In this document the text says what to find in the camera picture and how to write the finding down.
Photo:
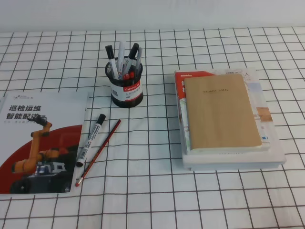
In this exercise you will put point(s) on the red and white book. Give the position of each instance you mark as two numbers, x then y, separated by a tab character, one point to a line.
181	96

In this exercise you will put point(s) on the robot brochure booklet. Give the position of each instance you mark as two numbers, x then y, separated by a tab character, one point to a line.
39	140

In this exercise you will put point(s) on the light blue bottom book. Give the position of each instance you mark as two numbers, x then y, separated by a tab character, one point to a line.
230	166

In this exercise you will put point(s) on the black mesh pen holder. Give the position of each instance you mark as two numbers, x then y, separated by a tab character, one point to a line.
126	93

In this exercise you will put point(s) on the black-capped marker left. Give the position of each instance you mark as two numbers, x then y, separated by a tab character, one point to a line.
112	62

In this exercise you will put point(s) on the checkered white tablecloth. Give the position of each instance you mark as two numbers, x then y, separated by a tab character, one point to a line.
138	181

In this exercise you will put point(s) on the red and black pencil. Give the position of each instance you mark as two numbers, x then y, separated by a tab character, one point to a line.
79	181

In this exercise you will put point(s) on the white marker in holder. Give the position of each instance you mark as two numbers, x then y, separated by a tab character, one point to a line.
120	59

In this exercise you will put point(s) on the white marker on table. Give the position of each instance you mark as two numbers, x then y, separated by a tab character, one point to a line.
81	160

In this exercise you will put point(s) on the brown kraft notebook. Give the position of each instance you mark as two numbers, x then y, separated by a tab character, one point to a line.
219	113

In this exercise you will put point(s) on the large white book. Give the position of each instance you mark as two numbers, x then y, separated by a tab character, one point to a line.
273	154

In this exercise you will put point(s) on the red pen in holder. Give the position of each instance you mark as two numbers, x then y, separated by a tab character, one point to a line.
126	76

